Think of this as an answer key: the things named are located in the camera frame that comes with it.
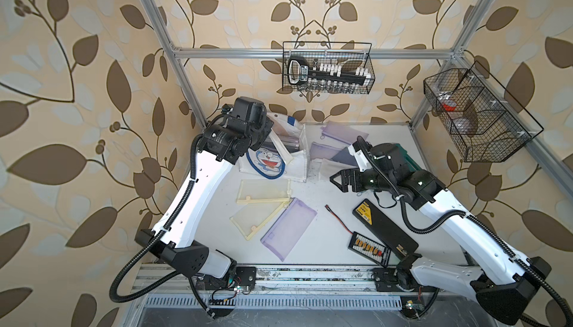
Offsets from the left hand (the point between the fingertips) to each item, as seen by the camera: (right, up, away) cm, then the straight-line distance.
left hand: (267, 119), depth 68 cm
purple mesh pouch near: (+21, -11, +43) cm, 49 cm away
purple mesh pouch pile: (+6, -40, +16) cm, 43 cm away
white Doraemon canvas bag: (+5, -11, 0) cm, 12 cm away
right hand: (+23, -18, +4) cm, 30 cm away
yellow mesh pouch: (-9, -38, +20) cm, 44 cm away
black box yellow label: (+44, -40, +17) cm, 62 cm away
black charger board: (+34, -45, +12) cm, 58 cm away
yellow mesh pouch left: (-7, -27, +26) cm, 38 cm away
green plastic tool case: (+63, -17, +33) cm, 73 cm away
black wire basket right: (+72, 0, +7) cm, 73 cm away
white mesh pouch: (+19, -19, +29) cm, 40 cm away
